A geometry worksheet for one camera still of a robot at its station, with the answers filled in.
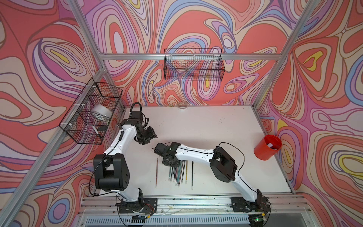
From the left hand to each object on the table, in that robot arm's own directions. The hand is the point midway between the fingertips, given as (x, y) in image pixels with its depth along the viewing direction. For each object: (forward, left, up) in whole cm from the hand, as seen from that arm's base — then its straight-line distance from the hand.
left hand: (155, 138), depth 87 cm
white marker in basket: (-5, +29, +13) cm, 32 cm away
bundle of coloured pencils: (-18, -13, -12) cm, 25 cm away
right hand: (-13, -9, -13) cm, 21 cm away
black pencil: (-18, -23, -13) cm, 32 cm away
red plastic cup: (-8, -65, +1) cm, 66 cm away
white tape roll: (+5, +26, +20) cm, 33 cm away
